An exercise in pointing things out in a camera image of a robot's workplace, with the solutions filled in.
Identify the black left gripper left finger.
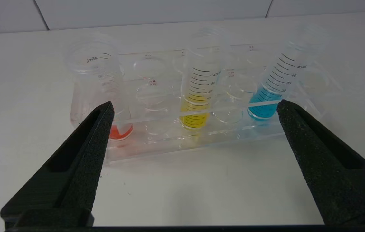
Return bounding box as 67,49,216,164
0,101,115,230

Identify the clear acrylic test tube rack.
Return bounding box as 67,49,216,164
100,42,344,165

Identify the test tube with blue pigment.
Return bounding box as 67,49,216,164
246,24,330,122

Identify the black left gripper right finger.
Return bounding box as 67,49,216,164
277,99,365,226

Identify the test tube with yellow pigment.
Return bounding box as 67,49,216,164
179,26,232,130

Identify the test tube with red pigment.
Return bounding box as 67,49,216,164
63,32,135,143

